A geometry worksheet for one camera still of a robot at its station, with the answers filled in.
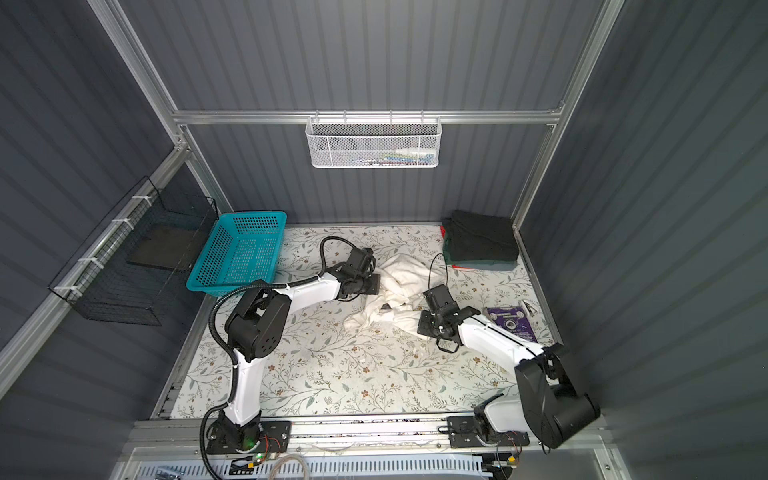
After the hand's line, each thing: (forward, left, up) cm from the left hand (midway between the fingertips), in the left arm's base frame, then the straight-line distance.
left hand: (377, 282), depth 100 cm
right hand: (-17, -15, 0) cm, 23 cm away
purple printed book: (-17, -42, 0) cm, 45 cm away
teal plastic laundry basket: (+19, +54, -3) cm, 57 cm away
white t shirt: (-7, -7, 0) cm, 10 cm away
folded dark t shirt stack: (+13, -37, +4) cm, 40 cm away
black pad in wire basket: (-3, +54, +25) cm, 59 cm away
